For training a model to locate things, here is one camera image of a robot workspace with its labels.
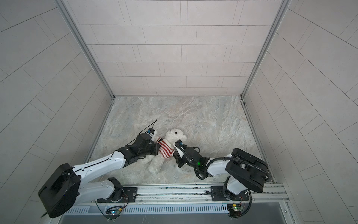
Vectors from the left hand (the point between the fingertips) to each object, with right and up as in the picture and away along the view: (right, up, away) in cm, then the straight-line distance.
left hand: (165, 146), depth 84 cm
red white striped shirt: (+1, -1, -5) cm, 5 cm away
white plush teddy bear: (+5, +6, +1) cm, 7 cm away
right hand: (+5, -5, -2) cm, 7 cm away
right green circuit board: (+37, -27, -16) cm, 49 cm away
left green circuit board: (-21, -26, -19) cm, 38 cm away
